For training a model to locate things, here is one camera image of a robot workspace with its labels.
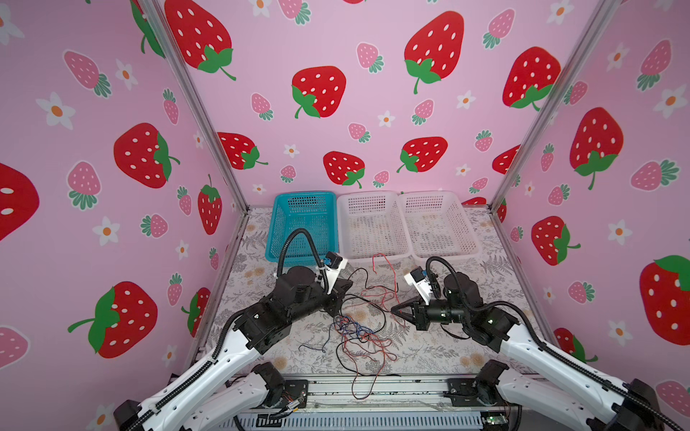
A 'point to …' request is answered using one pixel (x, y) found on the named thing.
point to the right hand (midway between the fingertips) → (391, 311)
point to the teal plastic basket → (316, 212)
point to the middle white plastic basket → (371, 227)
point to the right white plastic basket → (437, 225)
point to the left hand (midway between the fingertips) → (352, 282)
